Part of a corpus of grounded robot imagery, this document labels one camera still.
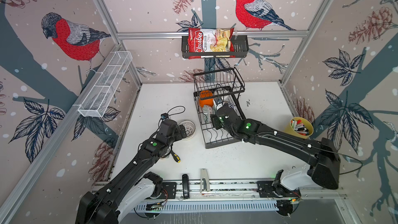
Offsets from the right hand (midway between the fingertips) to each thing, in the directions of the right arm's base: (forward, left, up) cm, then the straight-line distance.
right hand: (212, 116), depth 78 cm
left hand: (-5, +19, -7) cm, 20 cm away
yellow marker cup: (+1, -49, -12) cm, 50 cm away
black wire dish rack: (+35, +1, -17) cm, 39 cm away
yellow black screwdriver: (-15, +20, -19) cm, 31 cm away
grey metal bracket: (-23, +4, -19) cm, 30 cm away
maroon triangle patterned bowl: (+1, +14, -16) cm, 21 cm away
